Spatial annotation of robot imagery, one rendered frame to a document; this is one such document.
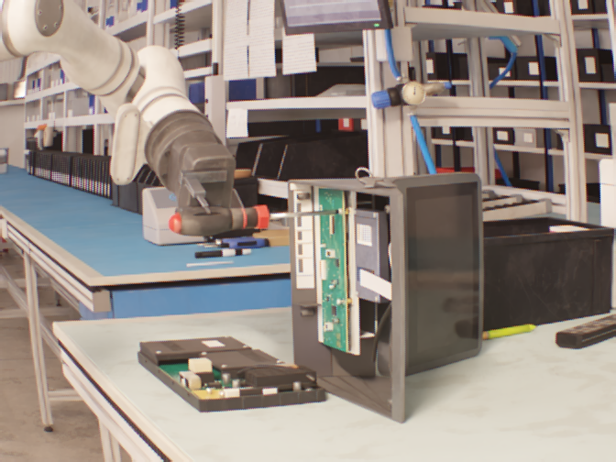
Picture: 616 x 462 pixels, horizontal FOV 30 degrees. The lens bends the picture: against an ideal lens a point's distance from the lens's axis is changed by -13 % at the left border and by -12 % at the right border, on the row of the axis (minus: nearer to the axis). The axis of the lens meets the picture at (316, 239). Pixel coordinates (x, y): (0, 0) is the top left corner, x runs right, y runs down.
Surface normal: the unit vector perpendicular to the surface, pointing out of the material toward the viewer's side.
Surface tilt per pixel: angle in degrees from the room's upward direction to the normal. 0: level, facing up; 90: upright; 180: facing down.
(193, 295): 90
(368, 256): 90
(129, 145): 114
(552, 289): 90
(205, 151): 24
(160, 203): 29
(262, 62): 91
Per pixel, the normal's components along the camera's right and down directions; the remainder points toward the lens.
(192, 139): 0.21, -0.76
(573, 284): 0.36, 0.09
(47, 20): 0.93, 0.03
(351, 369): -0.14, 0.11
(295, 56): -0.92, 0.08
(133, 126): 0.38, 0.49
